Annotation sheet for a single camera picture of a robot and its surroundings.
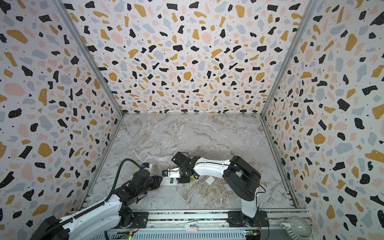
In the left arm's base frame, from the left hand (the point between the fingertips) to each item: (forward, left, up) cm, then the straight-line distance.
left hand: (163, 177), depth 85 cm
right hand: (+2, -7, 0) cm, 7 cm away
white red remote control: (-1, -2, -2) cm, 3 cm away
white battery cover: (-1, -27, -4) cm, 27 cm away
